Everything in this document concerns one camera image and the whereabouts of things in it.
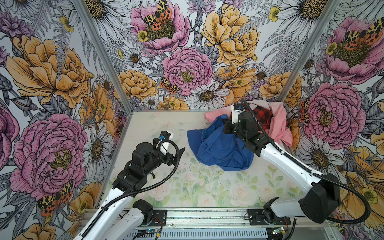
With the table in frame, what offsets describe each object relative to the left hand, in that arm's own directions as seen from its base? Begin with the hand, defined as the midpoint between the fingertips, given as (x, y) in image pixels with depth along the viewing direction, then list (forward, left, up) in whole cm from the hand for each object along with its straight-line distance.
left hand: (174, 147), depth 71 cm
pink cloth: (+21, -64, -15) cm, 69 cm away
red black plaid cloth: (+35, -58, -15) cm, 69 cm away
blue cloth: (+6, -20, -9) cm, 22 cm away
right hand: (+14, -24, 0) cm, 28 cm away
